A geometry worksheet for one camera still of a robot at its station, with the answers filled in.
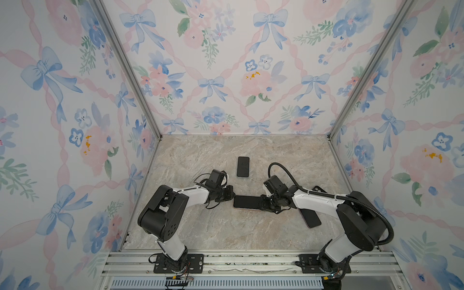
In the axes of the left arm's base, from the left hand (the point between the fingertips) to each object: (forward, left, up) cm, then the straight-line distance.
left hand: (236, 194), depth 92 cm
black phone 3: (-12, -35, 0) cm, 37 cm away
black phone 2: (-2, -6, -4) cm, 8 cm away
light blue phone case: (+18, -8, -1) cm, 20 cm away
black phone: (+18, -4, -1) cm, 18 cm away
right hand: (-6, -10, 0) cm, 12 cm away
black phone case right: (+4, -44, -1) cm, 44 cm away
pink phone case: (-7, -4, 0) cm, 9 cm away
